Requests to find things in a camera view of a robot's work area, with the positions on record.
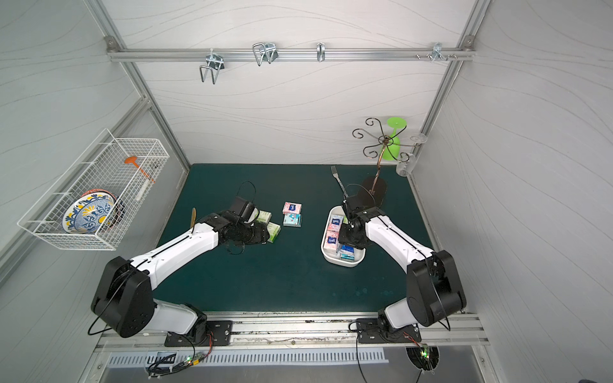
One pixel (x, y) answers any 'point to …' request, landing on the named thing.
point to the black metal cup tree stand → (376, 187)
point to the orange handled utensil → (132, 159)
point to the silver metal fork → (334, 171)
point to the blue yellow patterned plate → (85, 213)
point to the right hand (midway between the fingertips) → (347, 239)
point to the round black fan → (425, 357)
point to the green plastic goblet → (392, 145)
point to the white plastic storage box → (359, 253)
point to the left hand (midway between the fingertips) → (263, 237)
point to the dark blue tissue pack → (347, 249)
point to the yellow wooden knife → (193, 217)
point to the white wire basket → (102, 167)
